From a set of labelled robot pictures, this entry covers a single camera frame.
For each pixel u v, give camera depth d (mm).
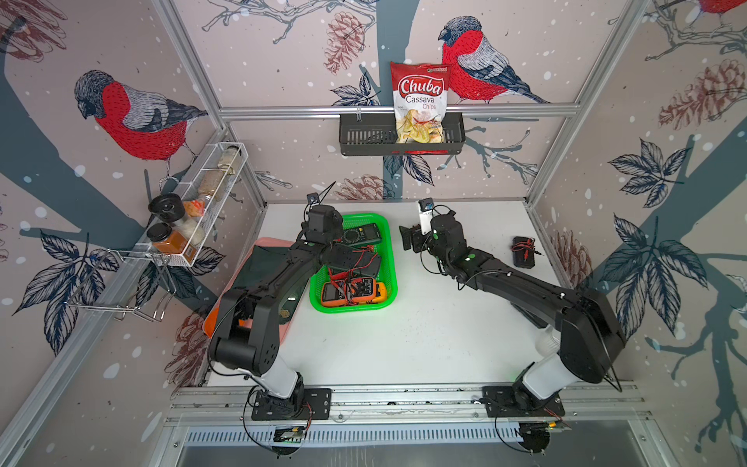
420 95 823
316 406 732
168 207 620
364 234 1008
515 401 669
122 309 527
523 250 1007
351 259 923
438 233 632
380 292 895
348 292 839
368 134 1067
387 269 931
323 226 671
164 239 593
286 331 856
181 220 635
